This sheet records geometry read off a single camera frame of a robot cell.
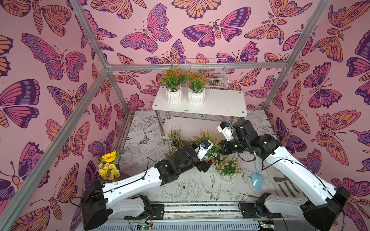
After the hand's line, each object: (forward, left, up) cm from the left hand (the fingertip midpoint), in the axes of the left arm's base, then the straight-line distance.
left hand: (211, 151), depth 70 cm
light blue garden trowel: (-5, -29, -22) cm, 37 cm away
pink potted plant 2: (-3, -10, -13) cm, 17 cm away
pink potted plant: (+13, +19, -9) cm, 25 cm away
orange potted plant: (-4, +1, +6) cm, 7 cm away
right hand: (+3, -2, +1) cm, 3 cm away
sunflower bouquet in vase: (-9, +47, 0) cm, 48 cm away
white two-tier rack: (+22, -5, +10) cm, 25 cm away
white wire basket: (+49, -7, +9) cm, 50 cm away
